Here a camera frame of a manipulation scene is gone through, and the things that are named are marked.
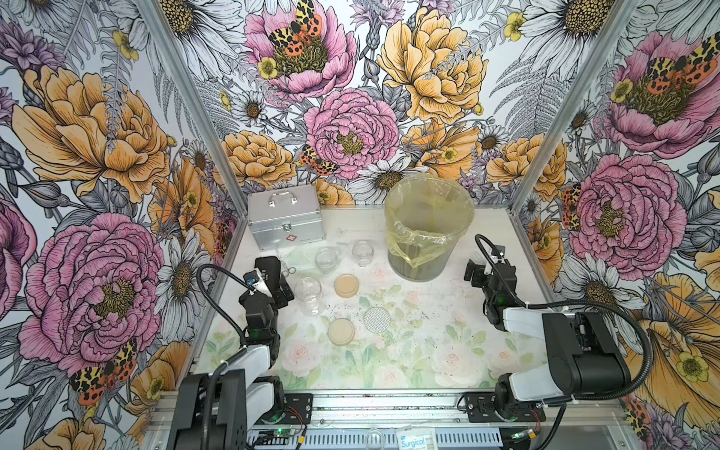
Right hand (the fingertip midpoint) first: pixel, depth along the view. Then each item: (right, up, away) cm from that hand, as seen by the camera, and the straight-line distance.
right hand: (483, 267), depth 94 cm
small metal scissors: (-66, -2, +8) cm, 66 cm away
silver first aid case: (-67, +17, +5) cm, 69 cm away
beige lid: (-47, -19, -6) cm, 51 cm away
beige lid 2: (-46, -7, +3) cm, 46 cm away
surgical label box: (-27, -39, -24) cm, 53 cm away
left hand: (-68, -6, -5) cm, 69 cm away
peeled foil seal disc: (-35, -16, -5) cm, 39 cm away
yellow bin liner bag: (-19, +18, +3) cm, 26 cm away
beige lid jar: (-40, +5, +9) cm, 41 cm away
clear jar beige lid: (-53, +1, +9) cm, 54 cm away
